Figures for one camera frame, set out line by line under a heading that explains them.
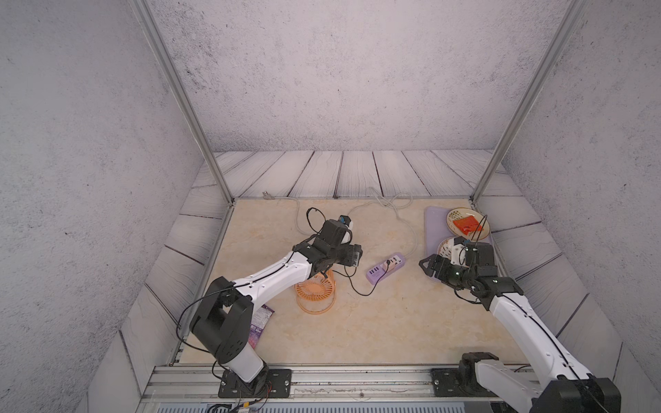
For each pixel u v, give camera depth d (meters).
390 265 0.91
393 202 1.22
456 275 0.69
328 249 0.66
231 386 0.73
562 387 0.40
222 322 0.44
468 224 1.08
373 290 0.87
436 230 1.11
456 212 1.12
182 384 0.77
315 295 0.89
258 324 0.83
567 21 0.72
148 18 0.71
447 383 0.73
